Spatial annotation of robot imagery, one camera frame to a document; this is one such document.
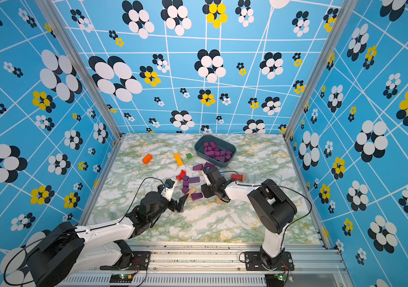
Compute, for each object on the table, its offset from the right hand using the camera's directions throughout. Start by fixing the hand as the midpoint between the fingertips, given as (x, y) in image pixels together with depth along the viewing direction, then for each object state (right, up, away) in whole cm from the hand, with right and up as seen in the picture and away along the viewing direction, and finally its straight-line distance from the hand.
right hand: (208, 186), depth 96 cm
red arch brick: (-16, +5, +2) cm, 17 cm away
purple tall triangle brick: (-6, +10, +9) cm, 14 cm away
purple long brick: (-6, -5, -1) cm, 8 cm away
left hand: (-12, +2, -12) cm, 17 cm away
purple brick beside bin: (0, +11, +10) cm, 15 cm away
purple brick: (+3, +23, +16) cm, 28 cm away
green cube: (-12, +17, +13) cm, 24 cm away
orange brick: (-37, +15, +12) cm, 42 cm away
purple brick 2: (-8, +3, +4) cm, 9 cm away
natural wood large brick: (+5, -5, -10) cm, 12 cm away
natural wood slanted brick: (-9, -2, -2) cm, 9 cm away
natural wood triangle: (+20, +5, +1) cm, 20 cm away
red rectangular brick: (+16, +5, +3) cm, 17 cm away
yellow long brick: (-18, +14, +12) cm, 26 cm away
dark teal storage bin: (-5, +22, +16) cm, 27 cm away
